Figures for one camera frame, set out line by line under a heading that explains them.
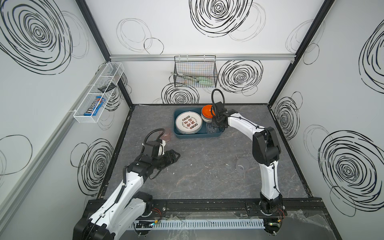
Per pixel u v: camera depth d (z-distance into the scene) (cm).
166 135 98
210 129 104
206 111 105
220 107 79
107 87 76
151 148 61
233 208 75
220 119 74
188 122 105
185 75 85
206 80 87
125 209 56
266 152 56
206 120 102
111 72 93
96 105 72
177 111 109
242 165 87
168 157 69
